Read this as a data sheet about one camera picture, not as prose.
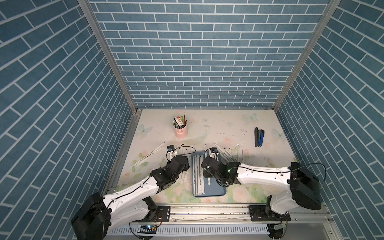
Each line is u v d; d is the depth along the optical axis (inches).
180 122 39.1
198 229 30.3
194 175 34.0
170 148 28.8
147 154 36.9
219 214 29.6
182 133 38.3
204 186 32.4
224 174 23.8
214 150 29.2
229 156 36.9
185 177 33.9
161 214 29.0
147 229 28.4
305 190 17.0
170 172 24.3
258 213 29.1
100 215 15.6
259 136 40.0
